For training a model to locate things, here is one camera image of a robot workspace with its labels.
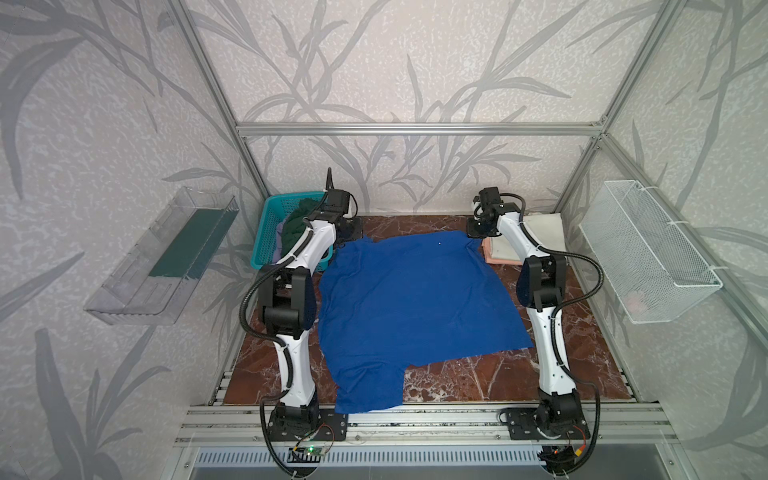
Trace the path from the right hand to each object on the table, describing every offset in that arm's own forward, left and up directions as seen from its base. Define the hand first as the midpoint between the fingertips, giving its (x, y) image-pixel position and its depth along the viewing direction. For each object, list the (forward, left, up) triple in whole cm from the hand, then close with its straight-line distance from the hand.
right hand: (472, 223), depth 109 cm
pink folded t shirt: (-8, -5, -5) cm, 11 cm away
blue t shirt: (-29, +30, -7) cm, 42 cm away
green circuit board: (-69, +49, -7) cm, 85 cm away
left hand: (-7, +40, +9) cm, 41 cm away
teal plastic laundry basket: (+8, +76, 0) cm, 77 cm away
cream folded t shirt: (-2, -27, -2) cm, 27 cm away
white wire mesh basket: (-39, -28, +28) cm, 55 cm away
